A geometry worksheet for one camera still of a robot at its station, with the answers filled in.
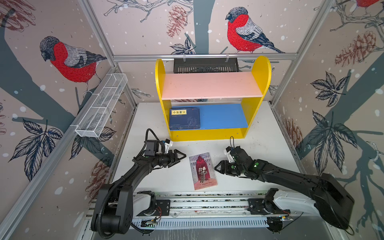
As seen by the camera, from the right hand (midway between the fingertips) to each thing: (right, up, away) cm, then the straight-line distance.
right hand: (216, 171), depth 80 cm
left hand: (-19, +7, 0) cm, 20 cm away
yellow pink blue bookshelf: (+3, +27, +7) cm, 28 cm away
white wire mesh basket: (-61, +27, -9) cm, 68 cm away
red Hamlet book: (-7, -2, +5) cm, 9 cm away
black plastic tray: (-5, +64, +16) cm, 66 cm away
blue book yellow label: (-18, +29, +7) cm, 35 cm away
